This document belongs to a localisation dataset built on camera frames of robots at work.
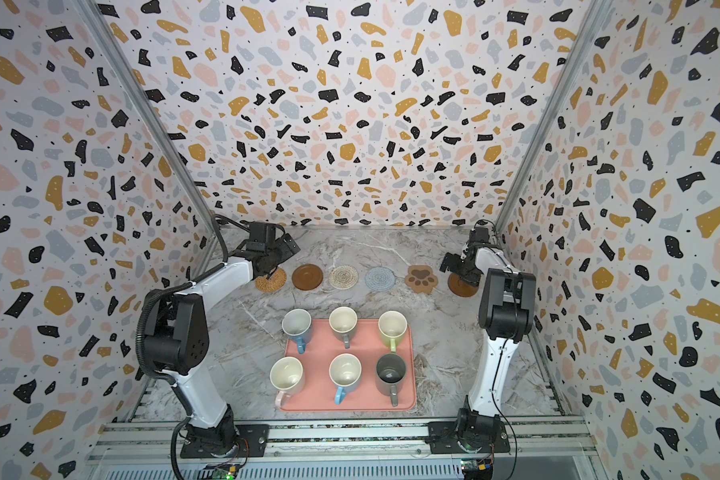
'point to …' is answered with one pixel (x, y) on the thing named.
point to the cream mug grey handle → (342, 322)
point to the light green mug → (391, 327)
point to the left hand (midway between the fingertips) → (290, 243)
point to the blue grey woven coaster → (379, 278)
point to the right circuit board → (477, 469)
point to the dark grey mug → (391, 370)
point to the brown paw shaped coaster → (421, 279)
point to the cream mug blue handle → (345, 369)
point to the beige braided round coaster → (343, 277)
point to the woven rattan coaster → (273, 283)
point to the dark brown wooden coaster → (307, 277)
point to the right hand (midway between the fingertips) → (453, 264)
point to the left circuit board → (224, 473)
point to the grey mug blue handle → (297, 325)
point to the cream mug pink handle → (288, 377)
